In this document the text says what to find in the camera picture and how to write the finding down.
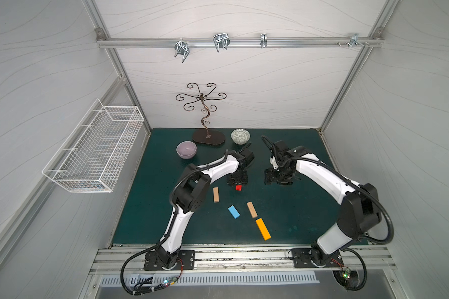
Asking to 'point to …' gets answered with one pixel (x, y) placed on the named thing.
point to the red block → (239, 187)
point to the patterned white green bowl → (240, 136)
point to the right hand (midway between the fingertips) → (271, 181)
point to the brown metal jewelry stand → (215, 137)
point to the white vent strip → (217, 279)
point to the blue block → (234, 212)
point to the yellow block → (263, 229)
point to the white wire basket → (88, 158)
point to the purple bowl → (186, 149)
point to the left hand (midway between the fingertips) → (241, 184)
